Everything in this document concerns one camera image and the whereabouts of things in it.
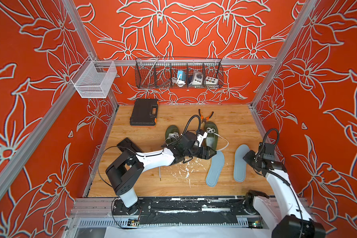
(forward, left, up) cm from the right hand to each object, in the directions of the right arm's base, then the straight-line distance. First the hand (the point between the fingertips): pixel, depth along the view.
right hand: (244, 155), depth 83 cm
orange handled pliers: (+33, +17, -7) cm, 38 cm away
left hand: (-2, +19, +7) cm, 21 cm away
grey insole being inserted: (-3, +2, -5) cm, 6 cm away
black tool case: (+35, +64, -2) cm, 73 cm away
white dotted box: (+41, +17, +22) cm, 50 cm away
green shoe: (+16, +43, -2) cm, 46 cm away
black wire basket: (+50, +54, +22) cm, 77 cm away
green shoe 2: (+14, +16, -5) cm, 22 cm away
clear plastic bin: (+33, +92, +26) cm, 101 cm away
